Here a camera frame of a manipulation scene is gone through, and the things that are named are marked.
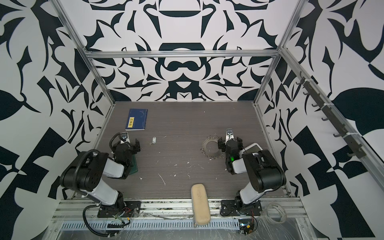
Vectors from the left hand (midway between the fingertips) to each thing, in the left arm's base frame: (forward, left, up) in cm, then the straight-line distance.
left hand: (126, 138), depth 91 cm
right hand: (0, -64, 0) cm, 64 cm away
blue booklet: (+19, -1, -6) cm, 20 cm away
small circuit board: (-45, -64, -8) cm, 78 cm away
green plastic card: (-16, -6, -6) cm, 18 cm away
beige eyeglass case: (-38, -43, -3) cm, 57 cm away
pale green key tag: (+3, -15, -7) cm, 17 cm away
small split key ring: (-1, -14, -6) cm, 15 cm away
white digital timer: (-7, -77, -4) cm, 77 cm away
